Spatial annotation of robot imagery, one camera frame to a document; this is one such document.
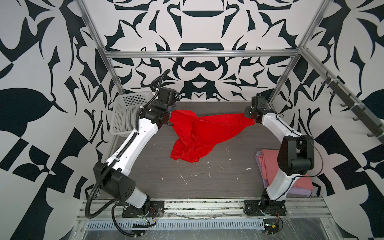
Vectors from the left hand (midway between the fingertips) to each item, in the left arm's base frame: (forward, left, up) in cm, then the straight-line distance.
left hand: (168, 98), depth 76 cm
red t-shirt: (-6, -14, -28) cm, 32 cm away
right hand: (+7, -49, -17) cm, 52 cm away
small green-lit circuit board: (-51, -48, -34) cm, 78 cm away
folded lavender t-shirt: (-42, -49, -10) cm, 65 cm away
